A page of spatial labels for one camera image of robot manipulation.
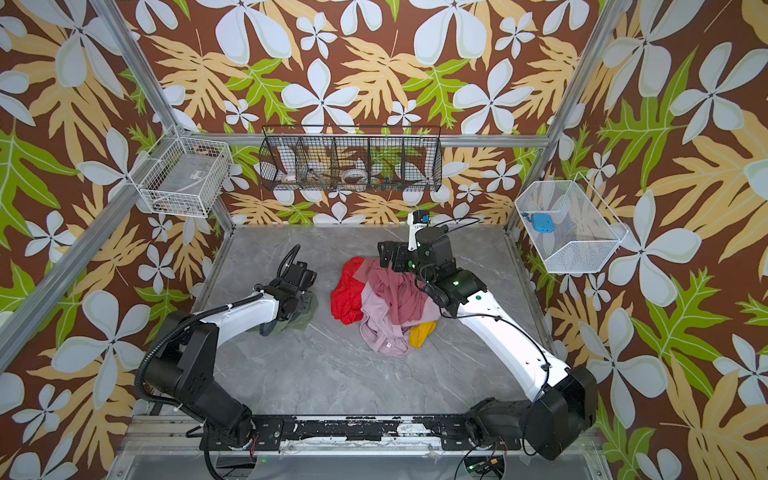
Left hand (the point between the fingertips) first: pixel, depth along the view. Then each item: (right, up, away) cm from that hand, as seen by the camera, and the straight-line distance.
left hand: (295, 293), depth 95 cm
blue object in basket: (+75, +22, -8) cm, 79 cm away
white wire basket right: (+83, +18, -16) cm, 86 cm away
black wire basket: (+18, +45, +3) cm, 48 cm away
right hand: (+30, +15, -20) cm, 39 cm away
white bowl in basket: (+19, +39, +4) cm, 43 cm away
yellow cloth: (+40, -11, -6) cm, 42 cm away
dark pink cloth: (+34, +1, -7) cm, 34 cm away
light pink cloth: (+28, -10, -8) cm, 30 cm away
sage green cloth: (+2, -8, -6) cm, 10 cm away
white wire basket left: (-30, +36, -8) cm, 47 cm away
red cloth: (+17, -2, -1) cm, 17 cm away
